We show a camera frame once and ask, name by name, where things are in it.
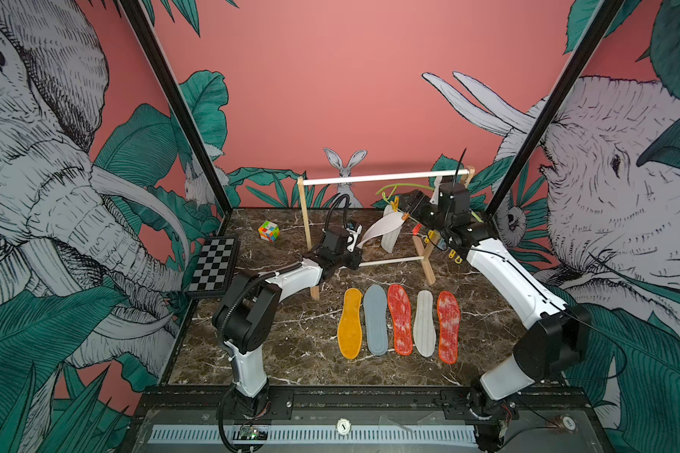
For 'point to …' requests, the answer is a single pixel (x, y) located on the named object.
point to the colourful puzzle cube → (269, 231)
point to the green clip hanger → (386, 192)
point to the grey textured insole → (425, 333)
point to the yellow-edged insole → (350, 334)
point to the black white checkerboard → (214, 268)
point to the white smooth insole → (375, 301)
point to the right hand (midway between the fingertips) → (406, 195)
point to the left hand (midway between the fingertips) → (361, 245)
